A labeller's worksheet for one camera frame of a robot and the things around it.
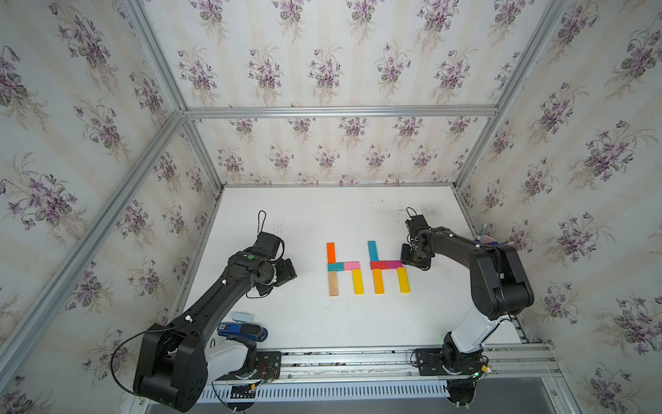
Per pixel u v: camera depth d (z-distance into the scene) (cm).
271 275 69
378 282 90
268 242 66
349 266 93
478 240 88
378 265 93
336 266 94
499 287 48
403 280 91
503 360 75
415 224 79
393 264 94
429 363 73
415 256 81
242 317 81
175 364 39
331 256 96
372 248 98
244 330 79
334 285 89
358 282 90
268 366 72
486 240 89
